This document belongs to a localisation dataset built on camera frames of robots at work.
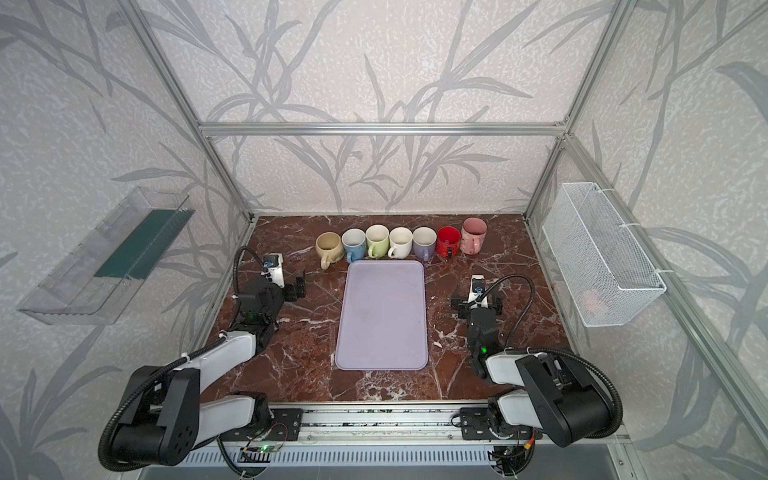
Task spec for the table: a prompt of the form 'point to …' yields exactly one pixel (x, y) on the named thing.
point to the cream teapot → (329, 247)
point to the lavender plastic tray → (383, 319)
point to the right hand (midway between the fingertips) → (478, 277)
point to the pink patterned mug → (473, 235)
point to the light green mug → (377, 238)
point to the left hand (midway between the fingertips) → (292, 261)
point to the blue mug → (354, 241)
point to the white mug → (401, 238)
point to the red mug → (448, 241)
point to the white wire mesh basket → (606, 277)
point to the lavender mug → (424, 240)
